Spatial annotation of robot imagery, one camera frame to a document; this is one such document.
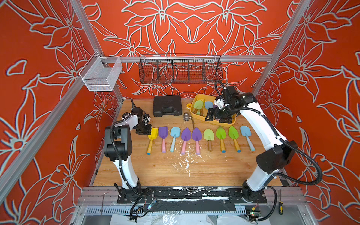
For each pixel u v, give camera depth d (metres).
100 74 0.93
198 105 1.14
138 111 0.83
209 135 0.95
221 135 0.97
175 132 0.98
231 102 0.60
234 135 0.97
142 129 0.85
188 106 1.12
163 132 0.98
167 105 1.10
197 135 0.98
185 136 0.97
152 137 0.97
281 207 0.70
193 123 1.04
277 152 0.43
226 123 0.71
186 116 1.04
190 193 0.74
